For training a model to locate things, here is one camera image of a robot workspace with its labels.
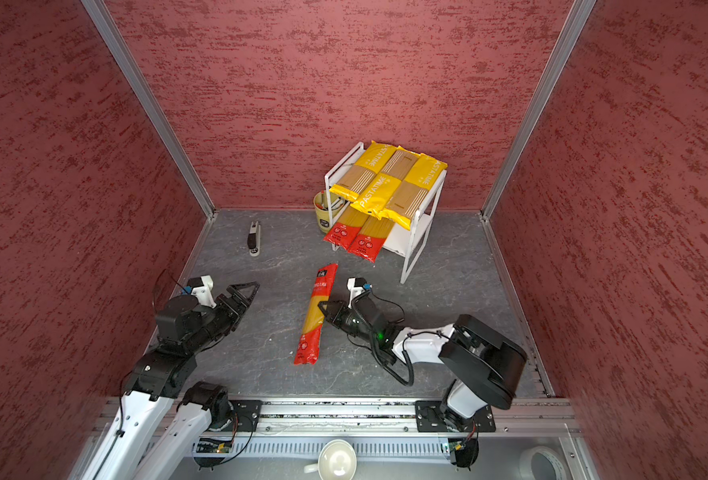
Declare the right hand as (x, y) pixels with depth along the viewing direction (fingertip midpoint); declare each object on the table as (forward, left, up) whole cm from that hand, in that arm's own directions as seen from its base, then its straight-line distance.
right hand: (314, 311), depth 80 cm
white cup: (-32, -6, -12) cm, 35 cm away
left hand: (0, +13, +8) cm, 15 cm away
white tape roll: (-34, -51, -13) cm, 62 cm away
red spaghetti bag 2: (+21, -16, +5) cm, 27 cm away
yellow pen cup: (+43, +1, -1) cm, 44 cm away
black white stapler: (+33, +26, -8) cm, 43 cm away
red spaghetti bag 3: (-9, +1, -1) cm, 9 cm away
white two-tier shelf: (+24, -29, +1) cm, 38 cm away
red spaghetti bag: (+25, -9, +5) cm, 28 cm away
